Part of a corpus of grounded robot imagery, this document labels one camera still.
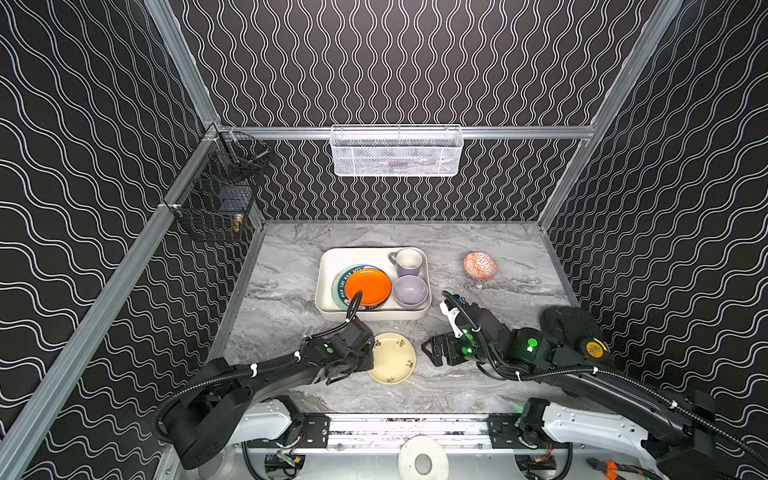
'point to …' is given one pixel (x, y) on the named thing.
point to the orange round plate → (374, 284)
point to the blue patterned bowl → (480, 266)
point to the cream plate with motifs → (394, 358)
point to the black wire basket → (217, 200)
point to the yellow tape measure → (596, 348)
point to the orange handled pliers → (611, 469)
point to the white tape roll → (415, 445)
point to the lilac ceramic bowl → (410, 291)
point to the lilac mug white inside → (408, 262)
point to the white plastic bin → (328, 263)
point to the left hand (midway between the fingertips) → (376, 358)
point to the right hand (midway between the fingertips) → (436, 344)
